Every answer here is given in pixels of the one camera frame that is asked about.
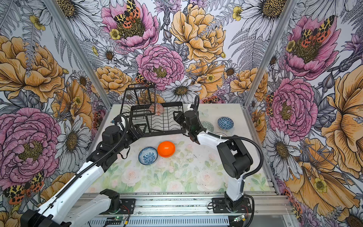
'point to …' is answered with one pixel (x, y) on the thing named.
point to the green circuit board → (117, 218)
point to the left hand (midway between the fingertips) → (142, 132)
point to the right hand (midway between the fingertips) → (173, 116)
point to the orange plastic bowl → (166, 149)
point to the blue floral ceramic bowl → (148, 155)
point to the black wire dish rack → (139, 107)
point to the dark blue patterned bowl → (225, 123)
